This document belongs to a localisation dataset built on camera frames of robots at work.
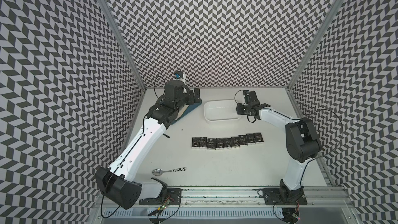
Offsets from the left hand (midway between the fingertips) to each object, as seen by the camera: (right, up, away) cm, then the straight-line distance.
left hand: (190, 91), depth 73 cm
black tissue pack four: (+15, -29, +15) cm, 36 cm away
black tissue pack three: (+11, -29, +15) cm, 35 cm away
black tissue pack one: (+1, -29, +15) cm, 33 cm away
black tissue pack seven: (+29, -28, +16) cm, 43 cm away
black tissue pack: (+34, -27, +18) cm, 47 cm away
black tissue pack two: (+6, -29, +15) cm, 33 cm away
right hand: (+28, -10, +24) cm, 39 cm away
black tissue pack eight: (+38, -27, +18) cm, 50 cm away
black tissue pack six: (+24, -28, +15) cm, 40 cm away
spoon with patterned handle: (-17, -41, +5) cm, 44 cm away
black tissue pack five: (+20, -29, +15) cm, 38 cm away
